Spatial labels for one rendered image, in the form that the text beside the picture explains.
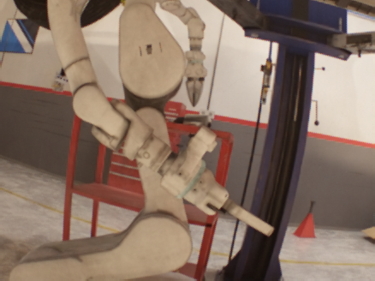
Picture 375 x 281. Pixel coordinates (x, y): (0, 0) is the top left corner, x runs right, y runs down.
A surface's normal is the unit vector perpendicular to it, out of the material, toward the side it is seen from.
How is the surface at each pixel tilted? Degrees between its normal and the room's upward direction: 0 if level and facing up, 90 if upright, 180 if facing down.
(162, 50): 86
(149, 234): 90
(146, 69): 91
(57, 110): 90
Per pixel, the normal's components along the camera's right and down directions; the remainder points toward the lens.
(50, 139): -0.11, -0.07
